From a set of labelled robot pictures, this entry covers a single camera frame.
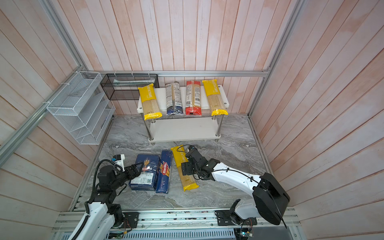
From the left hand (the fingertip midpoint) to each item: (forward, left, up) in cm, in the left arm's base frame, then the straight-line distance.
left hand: (139, 167), depth 83 cm
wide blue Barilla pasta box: (-7, -5, -2) cm, 9 cm away
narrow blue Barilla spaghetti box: (-8, -13, -5) cm, 16 cm away
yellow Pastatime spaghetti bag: (+10, -23, -6) cm, 25 cm away
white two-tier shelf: (+27, -25, +2) cm, 37 cm away
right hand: (+2, -27, -2) cm, 28 cm away
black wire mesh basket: (+56, +18, +15) cm, 60 cm away
